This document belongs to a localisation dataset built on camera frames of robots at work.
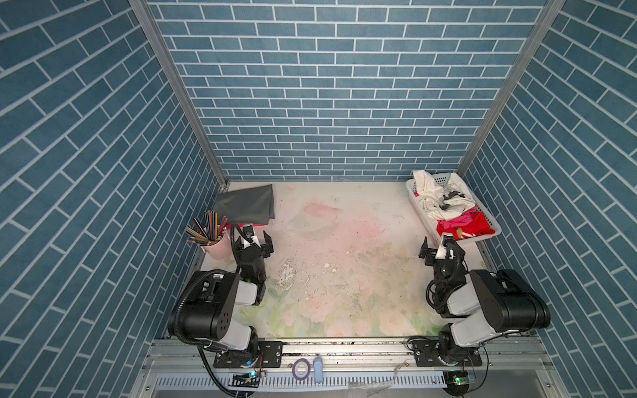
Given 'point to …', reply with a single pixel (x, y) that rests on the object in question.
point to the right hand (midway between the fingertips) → (440, 238)
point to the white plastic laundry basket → (442, 180)
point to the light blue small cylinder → (318, 370)
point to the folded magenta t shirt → (256, 226)
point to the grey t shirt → (253, 206)
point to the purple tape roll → (301, 369)
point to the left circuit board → (250, 380)
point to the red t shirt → (478, 225)
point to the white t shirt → (442, 201)
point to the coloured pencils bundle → (209, 232)
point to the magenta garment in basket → (462, 219)
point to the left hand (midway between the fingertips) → (254, 233)
